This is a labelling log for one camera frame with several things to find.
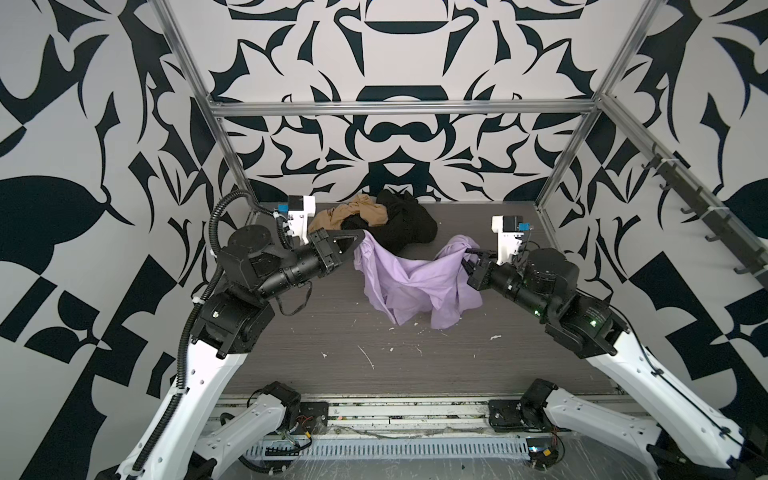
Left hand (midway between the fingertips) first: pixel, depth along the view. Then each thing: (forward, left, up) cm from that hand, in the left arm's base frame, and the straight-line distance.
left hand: (366, 229), depth 52 cm
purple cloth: (-2, -7, -18) cm, 19 cm away
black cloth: (+41, -13, -46) cm, 63 cm away
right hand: (+2, -18, -9) cm, 20 cm away
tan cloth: (+41, 0, -38) cm, 56 cm away
